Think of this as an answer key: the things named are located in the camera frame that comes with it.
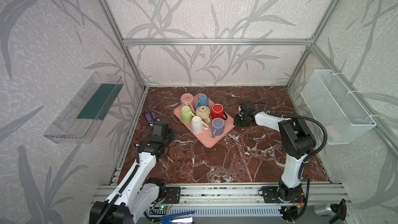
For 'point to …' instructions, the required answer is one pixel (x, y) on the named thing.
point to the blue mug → (203, 100)
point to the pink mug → (187, 98)
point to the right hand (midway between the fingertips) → (235, 118)
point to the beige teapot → (204, 112)
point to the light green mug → (187, 115)
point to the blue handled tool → (174, 219)
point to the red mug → (217, 111)
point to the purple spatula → (148, 117)
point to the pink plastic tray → (208, 138)
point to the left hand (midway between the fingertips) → (175, 126)
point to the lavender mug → (217, 127)
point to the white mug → (198, 125)
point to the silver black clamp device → (336, 211)
